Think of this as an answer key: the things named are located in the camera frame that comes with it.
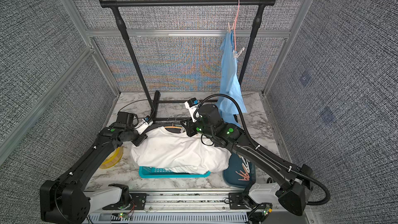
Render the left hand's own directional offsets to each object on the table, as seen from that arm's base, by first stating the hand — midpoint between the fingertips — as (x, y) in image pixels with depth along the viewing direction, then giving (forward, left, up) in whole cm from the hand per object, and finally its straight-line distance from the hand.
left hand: (144, 132), depth 84 cm
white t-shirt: (-10, -16, -1) cm, 19 cm away
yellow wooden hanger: (+3, -15, -1) cm, 15 cm away
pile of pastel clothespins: (-22, -53, -11) cm, 58 cm away
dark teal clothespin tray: (-22, -45, -11) cm, 51 cm away
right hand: (-5, -22, +18) cm, 28 cm away
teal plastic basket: (-17, -5, -13) cm, 22 cm away
